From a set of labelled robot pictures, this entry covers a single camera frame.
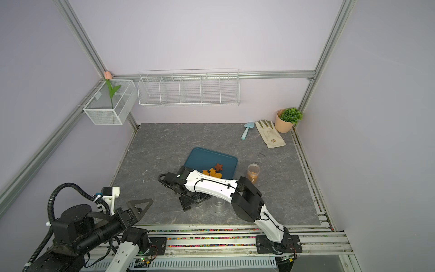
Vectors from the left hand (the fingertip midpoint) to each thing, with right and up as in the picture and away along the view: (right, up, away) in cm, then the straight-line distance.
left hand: (147, 208), depth 56 cm
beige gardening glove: (+58, +26, +59) cm, 86 cm away
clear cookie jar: (+15, -6, +18) cm, 24 cm away
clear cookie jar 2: (+41, +8, +31) cm, 52 cm away
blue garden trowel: (+43, +34, +63) cm, 84 cm away
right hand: (+13, -6, +23) cm, 27 cm away
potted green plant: (+66, +37, +52) cm, 91 cm away
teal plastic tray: (+12, +12, +46) cm, 49 cm away
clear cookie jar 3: (+23, -10, +28) cm, 37 cm away
